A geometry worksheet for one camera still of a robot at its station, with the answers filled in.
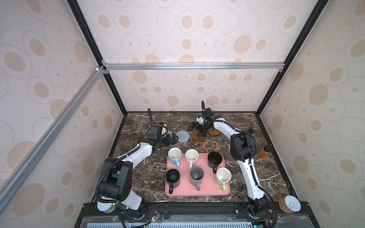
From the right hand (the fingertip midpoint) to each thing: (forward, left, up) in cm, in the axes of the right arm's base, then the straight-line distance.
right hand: (191, 131), depth 103 cm
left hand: (-10, +10, +9) cm, 17 cm away
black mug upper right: (-22, -14, -1) cm, 26 cm away
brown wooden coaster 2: (0, -17, -2) cm, 17 cm away
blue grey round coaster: (-1, +6, -4) cm, 7 cm away
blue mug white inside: (-19, +12, +1) cm, 22 cm away
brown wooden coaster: (-4, -4, -3) cm, 6 cm away
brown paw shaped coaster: (-10, -12, -4) cm, 16 cm away
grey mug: (-31, -2, -1) cm, 32 cm away
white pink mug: (-20, +1, +1) cm, 20 cm away
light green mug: (-33, -17, +2) cm, 37 cm away
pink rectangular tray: (-37, -9, -4) cm, 39 cm away
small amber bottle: (-19, -44, +2) cm, 48 cm away
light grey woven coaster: (+3, +17, -4) cm, 18 cm away
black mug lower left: (-33, +12, -1) cm, 35 cm away
